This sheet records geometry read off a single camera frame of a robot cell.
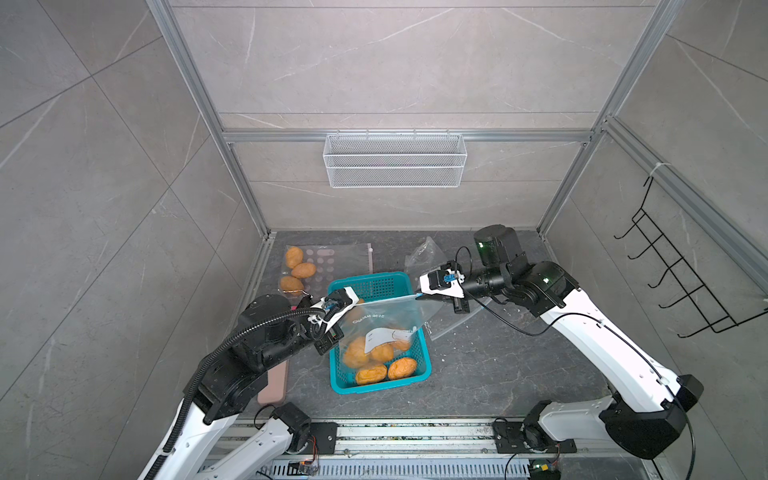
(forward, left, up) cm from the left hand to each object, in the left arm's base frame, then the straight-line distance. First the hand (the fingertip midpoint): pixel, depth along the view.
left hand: (349, 298), depth 59 cm
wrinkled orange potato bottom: (-5, -11, -30) cm, 32 cm away
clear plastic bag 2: (-3, -18, -1) cm, 18 cm away
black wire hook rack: (-3, -75, -3) cm, 75 cm away
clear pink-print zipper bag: (+38, +12, -36) cm, 54 cm away
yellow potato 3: (-5, -4, -31) cm, 32 cm away
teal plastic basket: (+27, -5, -37) cm, 46 cm away
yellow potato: (-1, -6, -28) cm, 28 cm away
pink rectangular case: (-8, +23, -33) cm, 41 cm away
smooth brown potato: (-3, +1, -24) cm, 24 cm away
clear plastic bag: (-2, -5, -13) cm, 14 cm away
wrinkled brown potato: (+38, +26, -31) cm, 55 cm away
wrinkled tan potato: (+24, +24, -31) cm, 46 cm away
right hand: (+3, -16, -2) cm, 16 cm away
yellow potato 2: (0, -12, -25) cm, 28 cm away
